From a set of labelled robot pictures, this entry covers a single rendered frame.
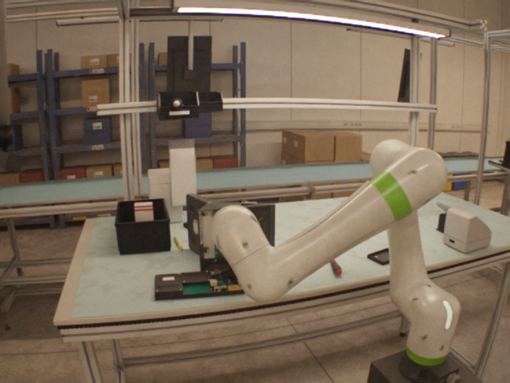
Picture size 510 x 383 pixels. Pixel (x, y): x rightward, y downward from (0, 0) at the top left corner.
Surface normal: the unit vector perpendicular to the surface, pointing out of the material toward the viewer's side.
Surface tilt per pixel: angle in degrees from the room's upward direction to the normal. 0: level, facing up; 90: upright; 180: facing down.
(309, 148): 90
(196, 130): 90
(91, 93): 90
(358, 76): 90
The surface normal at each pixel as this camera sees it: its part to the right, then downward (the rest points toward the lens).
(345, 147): 0.30, 0.24
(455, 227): -0.94, 0.09
